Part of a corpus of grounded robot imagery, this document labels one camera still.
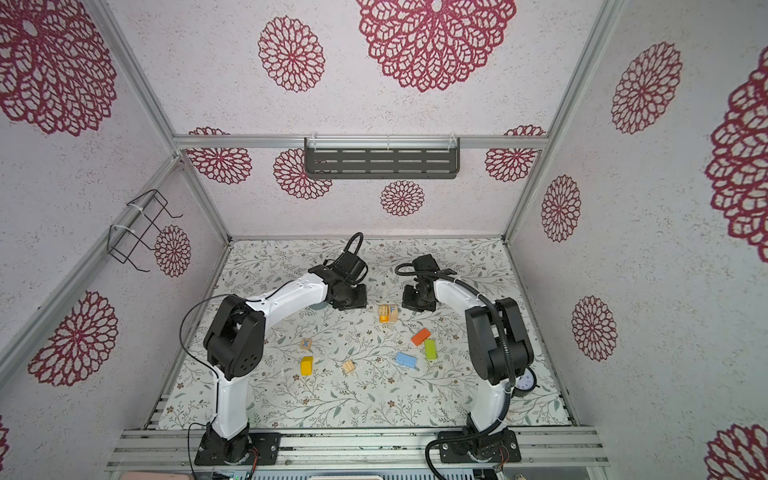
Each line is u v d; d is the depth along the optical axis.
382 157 0.93
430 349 0.90
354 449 0.76
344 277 0.73
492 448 0.68
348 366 0.87
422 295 0.81
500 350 0.50
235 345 0.51
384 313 0.96
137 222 0.78
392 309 0.97
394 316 0.97
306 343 0.92
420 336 0.95
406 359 0.89
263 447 0.75
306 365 0.87
